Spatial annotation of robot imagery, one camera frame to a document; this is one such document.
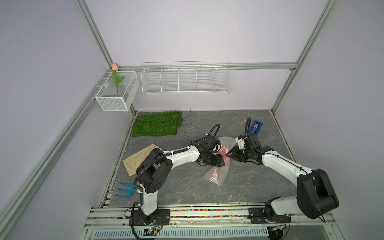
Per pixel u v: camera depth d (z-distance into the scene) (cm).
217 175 79
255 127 102
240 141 83
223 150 88
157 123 108
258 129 103
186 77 97
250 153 67
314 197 42
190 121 115
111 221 74
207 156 73
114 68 89
